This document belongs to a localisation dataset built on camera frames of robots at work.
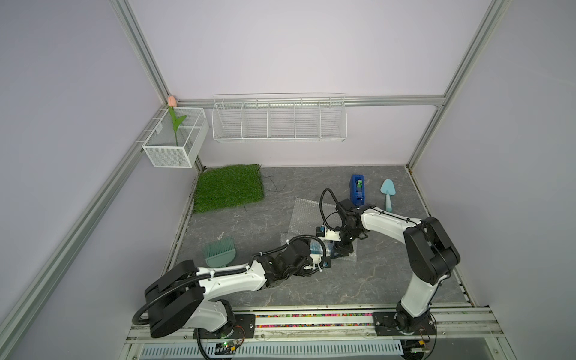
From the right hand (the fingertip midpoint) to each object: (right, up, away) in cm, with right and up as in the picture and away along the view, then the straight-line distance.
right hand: (334, 246), depth 91 cm
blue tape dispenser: (+13, +23, +14) cm, 30 cm away
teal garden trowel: (+31, +23, +21) cm, 44 cm away
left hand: (-11, +2, -8) cm, 14 cm away
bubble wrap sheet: (-11, +11, +11) cm, 19 cm away
